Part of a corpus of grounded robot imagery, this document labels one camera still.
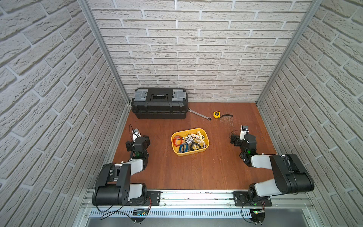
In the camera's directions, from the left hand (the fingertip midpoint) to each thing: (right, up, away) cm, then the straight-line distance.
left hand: (138, 135), depth 89 cm
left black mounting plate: (+14, -32, -16) cm, 38 cm away
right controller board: (+68, -38, -20) cm, 80 cm away
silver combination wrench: (+49, +10, +20) cm, 54 cm away
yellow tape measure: (+56, +13, +20) cm, 61 cm away
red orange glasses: (+25, -5, +5) cm, 26 cm away
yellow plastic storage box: (+38, -8, +1) cm, 39 cm away
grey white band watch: (+34, -3, +3) cm, 34 cm away
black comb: (+64, +13, +21) cm, 69 cm away
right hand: (+69, 0, +4) cm, 69 cm away
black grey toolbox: (+13, +21, +6) cm, 26 cm away
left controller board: (+7, -37, -18) cm, 42 cm away
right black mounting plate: (+61, -32, -15) cm, 71 cm away
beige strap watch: (+40, -2, +3) cm, 40 cm away
